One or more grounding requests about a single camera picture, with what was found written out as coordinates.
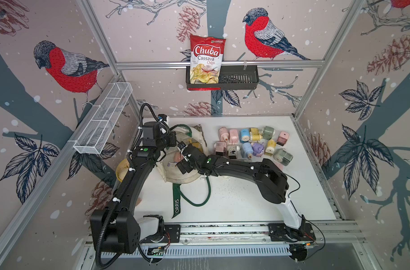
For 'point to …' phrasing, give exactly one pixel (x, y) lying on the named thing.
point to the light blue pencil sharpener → (248, 149)
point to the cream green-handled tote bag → (168, 166)
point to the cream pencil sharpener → (232, 151)
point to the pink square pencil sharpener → (283, 138)
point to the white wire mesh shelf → (103, 118)
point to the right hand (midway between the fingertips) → (183, 158)
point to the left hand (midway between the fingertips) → (176, 129)
